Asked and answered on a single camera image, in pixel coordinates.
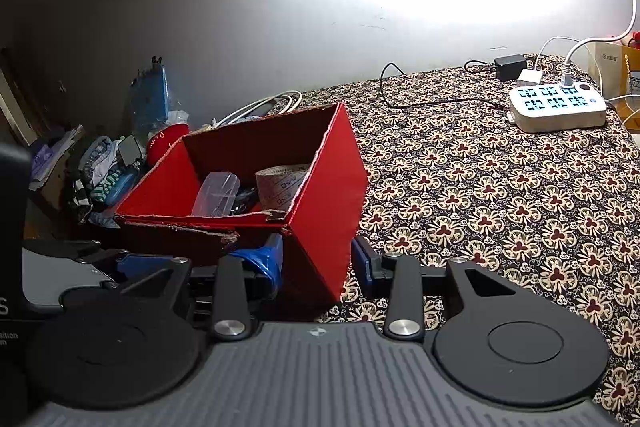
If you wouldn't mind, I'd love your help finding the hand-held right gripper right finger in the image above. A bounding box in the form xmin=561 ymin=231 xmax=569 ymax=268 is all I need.
xmin=350 ymin=236 xmax=518 ymax=342

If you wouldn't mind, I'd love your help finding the black cable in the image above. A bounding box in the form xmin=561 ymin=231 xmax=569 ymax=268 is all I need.
xmin=380 ymin=63 xmax=511 ymax=112

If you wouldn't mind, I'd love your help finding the striped cloth pile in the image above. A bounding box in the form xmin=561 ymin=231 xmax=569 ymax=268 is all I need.
xmin=70 ymin=136 xmax=121 ymax=218

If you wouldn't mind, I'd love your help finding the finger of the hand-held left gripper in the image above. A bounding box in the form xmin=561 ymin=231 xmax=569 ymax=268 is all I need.
xmin=22 ymin=238 xmax=175 ymax=307

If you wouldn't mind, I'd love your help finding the white power strip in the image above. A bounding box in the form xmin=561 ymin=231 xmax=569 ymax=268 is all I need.
xmin=509 ymin=82 xmax=607 ymax=132

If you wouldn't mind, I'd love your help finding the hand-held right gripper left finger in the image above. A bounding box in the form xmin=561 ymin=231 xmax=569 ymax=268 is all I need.
xmin=120 ymin=232 xmax=285 ymax=342

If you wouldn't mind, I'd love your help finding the blue packet in plastic bag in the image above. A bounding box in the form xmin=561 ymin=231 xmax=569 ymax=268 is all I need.
xmin=127 ymin=56 xmax=173 ymax=138

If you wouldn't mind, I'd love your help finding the yellow paper gift bag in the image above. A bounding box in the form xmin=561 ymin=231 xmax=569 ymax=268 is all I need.
xmin=585 ymin=34 xmax=640 ymax=132

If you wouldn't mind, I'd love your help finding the clear plastic box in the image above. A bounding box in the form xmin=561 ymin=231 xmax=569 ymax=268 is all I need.
xmin=192 ymin=172 xmax=241 ymax=217

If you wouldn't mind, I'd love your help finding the black key fob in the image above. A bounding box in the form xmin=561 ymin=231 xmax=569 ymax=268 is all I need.
xmin=229 ymin=188 xmax=258 ymax=212

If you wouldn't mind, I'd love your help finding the coiled white cable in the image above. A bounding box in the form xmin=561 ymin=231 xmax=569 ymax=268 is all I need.
xmin=217 ymin=91 xmax=303 ymax=128

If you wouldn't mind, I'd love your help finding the white purple paper pile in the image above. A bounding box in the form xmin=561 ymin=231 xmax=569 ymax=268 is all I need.
xmin=29 ymin=126 xmax=85 ymax=188

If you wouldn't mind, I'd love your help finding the blue oval case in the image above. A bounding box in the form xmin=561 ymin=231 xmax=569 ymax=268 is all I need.
xmin=90 ymin=169 xmax=136 ymax=208

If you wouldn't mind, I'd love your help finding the small black-framed mirror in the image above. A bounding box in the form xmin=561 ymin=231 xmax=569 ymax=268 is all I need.
xmin=117 ymin=136 xmax=143 ymax=168

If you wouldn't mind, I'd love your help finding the white charger with cable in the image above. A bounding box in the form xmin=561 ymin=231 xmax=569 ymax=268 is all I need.
xmin=517 ymin=37 xmax=576 ymax=88

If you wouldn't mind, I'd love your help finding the red plush cushion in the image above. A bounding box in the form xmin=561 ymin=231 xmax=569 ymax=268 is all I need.
xmin=147 ymin=123 xmax=191 ymax=165

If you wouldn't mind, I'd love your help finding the floral patterned cloth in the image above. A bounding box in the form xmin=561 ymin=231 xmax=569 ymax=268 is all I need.
xmin=295 ymin=52 xmax=640 ymax=423

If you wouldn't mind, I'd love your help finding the black power adapter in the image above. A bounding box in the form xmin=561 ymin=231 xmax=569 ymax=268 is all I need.
xmin=494 ymin=55 xmax=526 ymax=82

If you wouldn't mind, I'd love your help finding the red cardboard box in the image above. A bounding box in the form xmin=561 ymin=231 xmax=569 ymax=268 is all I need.
xmin=114 ymin=103 xmax=371 ymax=308

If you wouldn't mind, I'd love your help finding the printed white tape roll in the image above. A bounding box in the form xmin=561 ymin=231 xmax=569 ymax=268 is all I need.
xmin=255 ymin=163 xmax=312 ymax=212

